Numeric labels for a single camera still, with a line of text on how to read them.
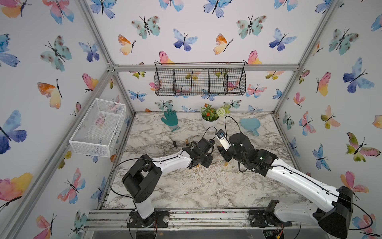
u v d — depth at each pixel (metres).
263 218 0.73
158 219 0.74
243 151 0.54
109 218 0.76
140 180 0.46
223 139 0.63
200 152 0.68
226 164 0.91
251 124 1.12
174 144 0.99
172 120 1.16
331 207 0.39
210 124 1.07
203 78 0.98
